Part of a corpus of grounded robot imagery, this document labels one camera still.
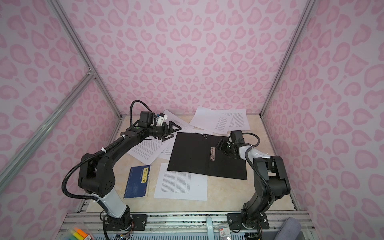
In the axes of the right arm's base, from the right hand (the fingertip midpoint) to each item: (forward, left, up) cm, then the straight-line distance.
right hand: (219, 146), depth 93 cm
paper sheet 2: (+29, -18, -8) cm, 35 cm away
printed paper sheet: (-22, +28, -7) cm, 36 cm away
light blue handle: (-42, +7, -3) cm, 43 cm away
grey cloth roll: (-42, -30, -4) cm, 52 cm away
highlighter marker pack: (-46, +68, -4) cm, 83 cm away
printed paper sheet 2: (-1, +46, -5) cm, 46 cm away
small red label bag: (-43, 0, -4) cm, 43 cm away
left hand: (+2, +24, +15) cm, 28 cm away
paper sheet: (+29, +4, -7) cm, 30 cm away
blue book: (-23, +47, -5) cm, 53 cm away
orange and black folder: (-2, +13, -7) cm, 15 cm away
